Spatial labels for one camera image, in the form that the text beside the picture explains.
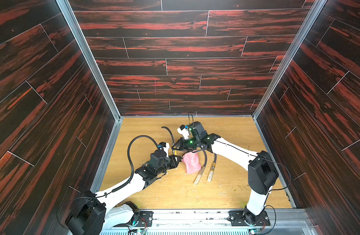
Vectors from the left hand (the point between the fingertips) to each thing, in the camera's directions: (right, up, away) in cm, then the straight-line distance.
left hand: (181, 158), depth 81 cm
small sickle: (-4, +6, 0) cm, 7 cm away
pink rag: (+6, -3, +8) cm, 11 cm away
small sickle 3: (+18, -12, +8) cm, 23 cm away
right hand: (-4, +7, +3) cm, 8 cm away
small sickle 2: (+13, -10, +8) cm, 18 cm away
